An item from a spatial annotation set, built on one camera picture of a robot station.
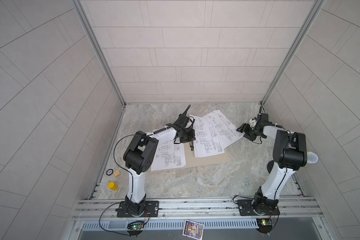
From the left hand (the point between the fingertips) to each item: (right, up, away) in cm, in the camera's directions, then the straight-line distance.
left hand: (200, 136), depth 93 cm
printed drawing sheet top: (-19, -11, -4) cm, 22 cm away
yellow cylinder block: (-45, -22, -19) cm, 54 cm away
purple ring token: (-51, -19, -10) cm, 56 cm away
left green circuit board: (-31, -35, -28) cm, 55 cm away
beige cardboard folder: (-5, -14, -6) cm, 16 cm away
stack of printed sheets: (+18, +4, +10) cm, 21 cm away
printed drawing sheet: (+4, -4, +2) cm, 7 cm away
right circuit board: (+28, -38, -25) cm, 53 cm away
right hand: (+28, +3, +7) cm, 29 cm away
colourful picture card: (-5, -37, -28) cm, 47 cm away
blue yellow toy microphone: (+44, -4, -32) cm, 54 cm away
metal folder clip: (-5, -6, -1) cm, 8 cm away
